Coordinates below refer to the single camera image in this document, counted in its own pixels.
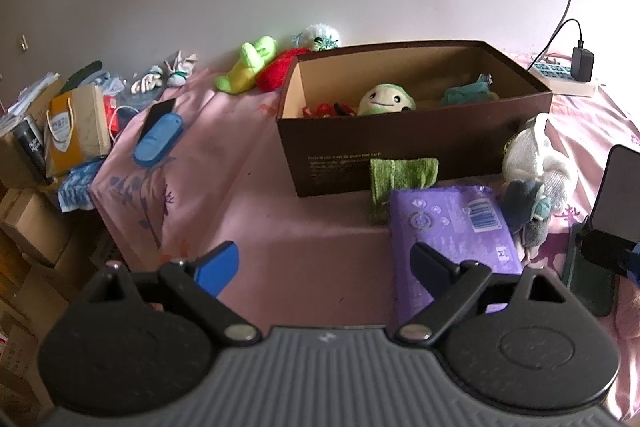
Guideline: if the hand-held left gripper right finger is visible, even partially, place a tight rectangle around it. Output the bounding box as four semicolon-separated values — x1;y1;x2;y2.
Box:
395;241;576;348

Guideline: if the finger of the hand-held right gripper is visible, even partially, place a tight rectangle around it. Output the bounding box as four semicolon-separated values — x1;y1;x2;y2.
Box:
621;243;640;280

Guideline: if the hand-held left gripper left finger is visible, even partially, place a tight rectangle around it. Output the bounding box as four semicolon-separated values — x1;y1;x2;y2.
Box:
92;241;263;349

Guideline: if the grey and teal cloth bundle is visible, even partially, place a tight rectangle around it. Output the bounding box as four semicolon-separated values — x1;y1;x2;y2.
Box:
500;179;553;258

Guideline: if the brown cardboard box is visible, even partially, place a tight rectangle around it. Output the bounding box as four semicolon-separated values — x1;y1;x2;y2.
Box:
276;39;553;198

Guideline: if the white towel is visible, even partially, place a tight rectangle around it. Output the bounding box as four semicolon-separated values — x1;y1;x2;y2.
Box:
501;113;578;208

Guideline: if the green smiling plush toy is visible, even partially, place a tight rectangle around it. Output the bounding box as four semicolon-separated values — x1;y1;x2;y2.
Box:
356;82;417;116

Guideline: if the red tassel ornament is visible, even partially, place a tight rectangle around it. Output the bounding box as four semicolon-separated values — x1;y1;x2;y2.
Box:
301;103;357;118

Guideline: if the purple plastic packet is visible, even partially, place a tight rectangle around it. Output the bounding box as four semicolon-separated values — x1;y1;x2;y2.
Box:
389;186;523;333

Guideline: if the green knit cloth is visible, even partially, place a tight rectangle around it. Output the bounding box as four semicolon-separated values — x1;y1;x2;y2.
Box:
367;157;441;224

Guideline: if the blue glasses case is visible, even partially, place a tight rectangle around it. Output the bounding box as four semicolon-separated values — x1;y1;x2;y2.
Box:
132;112;184;168

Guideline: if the blue patterned cloth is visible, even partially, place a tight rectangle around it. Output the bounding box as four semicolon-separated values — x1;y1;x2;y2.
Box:
57;159;106;212

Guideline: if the flat black phone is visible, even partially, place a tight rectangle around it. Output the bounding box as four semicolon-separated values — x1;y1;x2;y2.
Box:
140;98;177;135

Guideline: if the red packet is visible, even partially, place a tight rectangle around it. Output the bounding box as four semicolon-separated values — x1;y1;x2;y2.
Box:
102;96;121;132

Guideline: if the stack of cardboard boxes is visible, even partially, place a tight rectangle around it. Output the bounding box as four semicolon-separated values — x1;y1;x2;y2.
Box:
0;127;131;427

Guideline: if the white sock bundle green tie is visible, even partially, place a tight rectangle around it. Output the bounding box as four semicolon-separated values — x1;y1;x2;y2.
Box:
164;51;198;88

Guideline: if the white glove bundle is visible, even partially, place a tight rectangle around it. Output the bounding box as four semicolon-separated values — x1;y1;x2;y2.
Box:
131;66;166;95

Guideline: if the kraft paper bag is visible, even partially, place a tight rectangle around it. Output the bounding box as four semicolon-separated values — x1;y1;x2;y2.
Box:
44;84;112;175

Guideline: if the lime green plush toy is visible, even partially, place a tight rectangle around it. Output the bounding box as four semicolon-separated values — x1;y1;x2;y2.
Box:
215;36;278;95

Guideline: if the red plush toy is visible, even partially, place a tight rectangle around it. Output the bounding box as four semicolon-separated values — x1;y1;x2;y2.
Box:
256;48;312;92

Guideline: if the black charger adapter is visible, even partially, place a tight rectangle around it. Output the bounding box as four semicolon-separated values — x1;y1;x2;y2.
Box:
571;48;596;82

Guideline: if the white power strip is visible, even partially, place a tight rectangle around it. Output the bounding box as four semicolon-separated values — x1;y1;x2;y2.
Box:
527;59;598;98

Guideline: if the clear plastic bag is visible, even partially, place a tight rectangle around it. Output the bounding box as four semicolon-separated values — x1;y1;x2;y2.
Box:
92;72;126;98

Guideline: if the black cup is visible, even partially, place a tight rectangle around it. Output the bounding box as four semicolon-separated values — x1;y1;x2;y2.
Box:
12;117;48;182

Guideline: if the dark green insole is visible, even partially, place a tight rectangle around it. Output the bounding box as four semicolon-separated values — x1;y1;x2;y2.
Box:
62;61;103;92

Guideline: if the white panda plush toy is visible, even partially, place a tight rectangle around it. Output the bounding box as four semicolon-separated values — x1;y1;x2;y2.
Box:
292;24;342;52

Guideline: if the pile of papers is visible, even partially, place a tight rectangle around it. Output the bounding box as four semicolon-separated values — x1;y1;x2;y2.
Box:
0;72;63;128

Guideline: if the white cable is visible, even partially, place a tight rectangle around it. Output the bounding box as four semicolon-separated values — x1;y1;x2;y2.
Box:
107;106;141;142

